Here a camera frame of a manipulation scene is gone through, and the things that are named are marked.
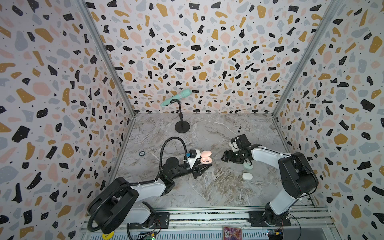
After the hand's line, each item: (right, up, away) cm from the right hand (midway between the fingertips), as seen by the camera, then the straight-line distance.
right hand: (226, 156), depth 93 cm
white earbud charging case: (+11, -11, -5) cm, 17 cm away
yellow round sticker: (-59, -32, -24) cm, 71 cm away
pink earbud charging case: (-14, +3, -19) cm, 23 cm away
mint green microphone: (-25, +38, -6) cm, 46 cm away
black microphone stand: (-31, +19, +20) cm, 41 cm away
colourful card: (-1, -32, -23) cm, 39 cm away
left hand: (-11, +2, -20) cm, 23 cm away
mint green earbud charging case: (+13, -6, -1) cm, 15 cm away
